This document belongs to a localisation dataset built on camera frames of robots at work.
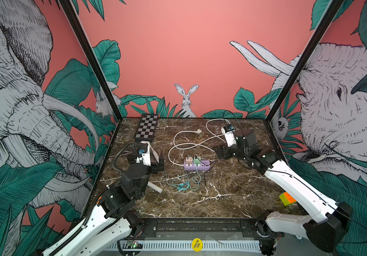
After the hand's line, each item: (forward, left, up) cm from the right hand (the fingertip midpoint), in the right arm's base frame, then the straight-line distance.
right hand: (218, 142), depth 76 cm
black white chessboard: (+28, +45, -21) cm, 57 cm away
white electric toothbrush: (-14, +33, -24) cm, 43 cm away
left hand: (-8, +30, +6) cm, 32 cm away
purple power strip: (-1, +11, -23) cm, 25 cm away
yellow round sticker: (-39, +11, -24) cm, 47 cm away
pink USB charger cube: (0, +14, -19) cm, 23 cm away
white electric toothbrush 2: (+7, +36, -22) cm, 43 cm away
